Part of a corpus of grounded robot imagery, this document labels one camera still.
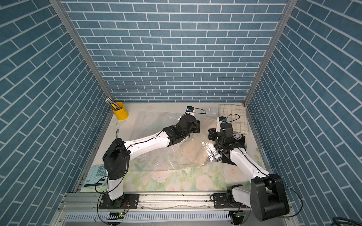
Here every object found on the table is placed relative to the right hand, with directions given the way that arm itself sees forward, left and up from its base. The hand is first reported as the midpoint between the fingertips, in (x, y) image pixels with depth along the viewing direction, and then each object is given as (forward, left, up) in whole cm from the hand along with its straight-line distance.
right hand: (210, 130), depth 87 cm
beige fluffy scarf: (-10, +10, -9) cm, 17 cm away
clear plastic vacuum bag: (+11, +52, -14) cm, 55 cm away
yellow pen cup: (+14, +66, -7) cm, 68 cm away
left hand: (0, +5, +6) cm, 8 cm away
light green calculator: (-32, +64, -12) cm, 72 cm away
